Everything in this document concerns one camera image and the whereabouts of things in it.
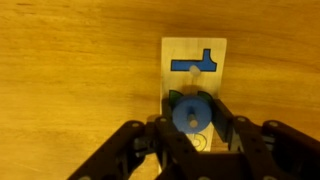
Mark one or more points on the wooden peg platform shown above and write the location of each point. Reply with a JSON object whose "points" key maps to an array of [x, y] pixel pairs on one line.
{"points": [[193, 53]]}

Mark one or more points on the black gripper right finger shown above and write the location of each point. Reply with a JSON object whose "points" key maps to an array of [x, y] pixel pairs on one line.
{"points": [[266, 146]]}

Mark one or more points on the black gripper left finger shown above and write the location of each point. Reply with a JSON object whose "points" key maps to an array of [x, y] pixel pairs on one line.
{"points": [[133, 150]]}

